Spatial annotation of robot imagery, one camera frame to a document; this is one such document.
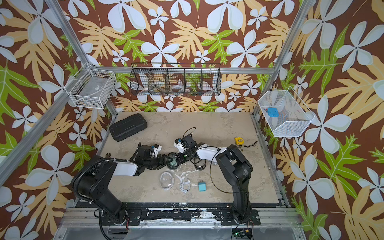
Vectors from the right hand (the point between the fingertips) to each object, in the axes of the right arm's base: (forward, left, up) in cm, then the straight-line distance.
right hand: (176, 158), depth 94 cm
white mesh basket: (+15, -64, +24) cm, 70 cm away
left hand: (-1, +3, +2) cm, 4 cm away
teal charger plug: (-17, -15, -1) cm, 23 cm away
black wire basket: (+42, +1, +31) cm, 52 cm away
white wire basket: (+28, +49, +34) cm, 65 cm away
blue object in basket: (+17, -57, +24) cm, 64 cm away
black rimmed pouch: (-5, -15, +2) cm, 16 cm away
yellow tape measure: (+13, -42, 0) cm, 44 cm away
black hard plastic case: (+22, +35, +5) cm, 42 cm away
